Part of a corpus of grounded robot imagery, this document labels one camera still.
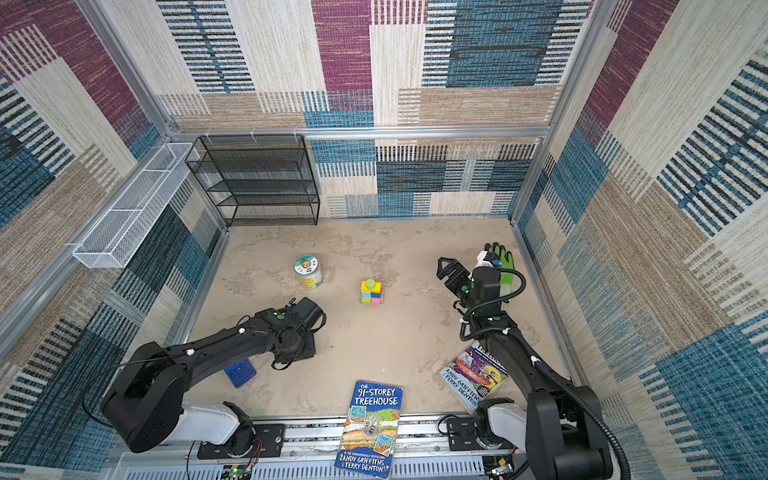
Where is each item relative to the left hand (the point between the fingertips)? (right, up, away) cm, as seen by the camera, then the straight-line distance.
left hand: (307, 348), depth 86 cm
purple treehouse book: (+46, -5, -5) cm, 46 cm away
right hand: (+39, +22, -1) cm, 45 cm away
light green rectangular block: (+16, +12, +9) cm, 22 cm away
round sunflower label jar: (-2, +22, +10) cm, 24 cm away
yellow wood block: (+19, +16, +8) cm, 26 cm away
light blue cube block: (+16, +14, +8) cm, 23 cm away
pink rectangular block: (+19, +12, +10) cm, 24 cm away
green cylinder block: (+17, +18, +7) cm, 26 cm away
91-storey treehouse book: (+19, -16, -14) cm, 28 cm away
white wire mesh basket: (-41, +32, -14) cm, 54 cm away
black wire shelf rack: (-24, +53, +23) cm, 62 cm away
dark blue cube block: (+19, +14, +8) cm, 25 cm away
